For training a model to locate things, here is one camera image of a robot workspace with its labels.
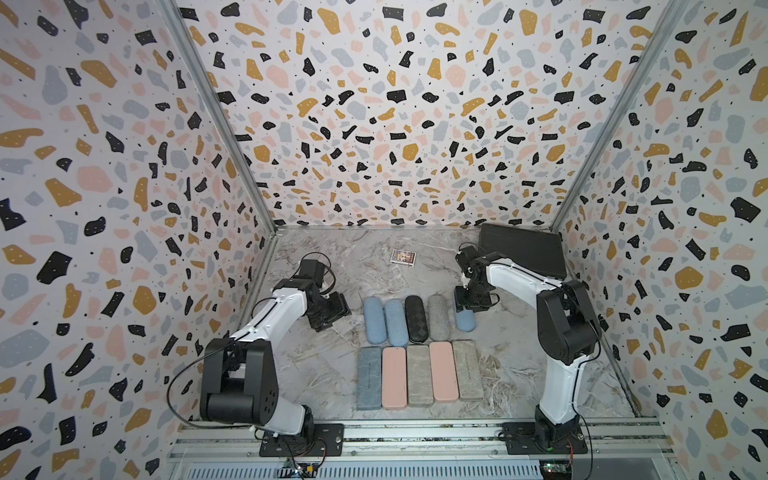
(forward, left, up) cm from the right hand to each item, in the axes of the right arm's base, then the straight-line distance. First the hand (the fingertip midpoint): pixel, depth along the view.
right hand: (463, 308), depth 96 cm
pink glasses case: (-22, +21, 0) cm, 30 cm away
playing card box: (+21, +19, 0) cm, 29 cm away
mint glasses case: (-22, +14, +1) cm, 26 cm away
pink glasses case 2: (-20, +7, -1) cm, 21 cm away
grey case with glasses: (-3, +8, 0) cm, 8 cm away
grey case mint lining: (-25, +27, +1) cm, 37 cm away
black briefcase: (+27, -31, -2) cm, 41 cm away
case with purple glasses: (-6, +21, +1) cm, 22 cm away
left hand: (-6, +36, +6) cm, 37 cm away
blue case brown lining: (-4, -1, -1) cm, 4 cm away
